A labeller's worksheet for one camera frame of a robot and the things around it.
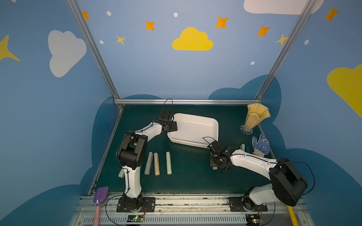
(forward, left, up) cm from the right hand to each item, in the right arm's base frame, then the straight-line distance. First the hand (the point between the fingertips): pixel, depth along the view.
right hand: (214, 160), depth 89 cm
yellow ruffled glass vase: (+25, -25, +19) cm, 41 cm away
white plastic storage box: (+25, +13, -2) cm, 28 cm away
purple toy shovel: (-24, +65, 0) cm, 69 cm away
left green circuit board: (-33, +43, -1) cm, 55 cm away
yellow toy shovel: (-28, -38, 0) cm, 47 cm away
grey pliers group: (-9, +42, +2) cm, 43 cm away
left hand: (+22, +27, +6) cm, 36 cm away
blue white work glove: (+12, -34, -1) cm, 36 cm away
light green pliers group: (-9, +28, +1) cm, 30 cm away
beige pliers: (-10, +36, +1) cm, 37 cm away
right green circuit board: (-30, -18, -2) cm, 35 cm away
